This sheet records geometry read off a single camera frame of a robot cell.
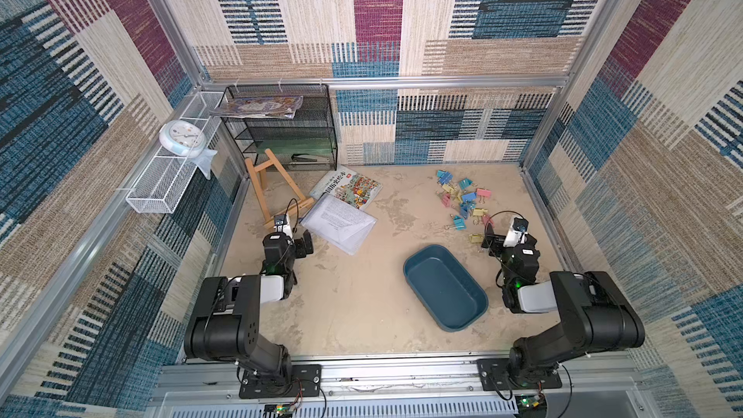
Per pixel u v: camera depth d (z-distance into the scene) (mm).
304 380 731
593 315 462
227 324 462
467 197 1062
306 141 1108
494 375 732
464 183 1116
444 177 1148
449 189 1116
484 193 1093
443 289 873
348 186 1148
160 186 896
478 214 1041
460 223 1013
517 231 766
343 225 1024
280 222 794
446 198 1053
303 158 1091
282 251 735
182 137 755
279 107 877
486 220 1030
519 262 699
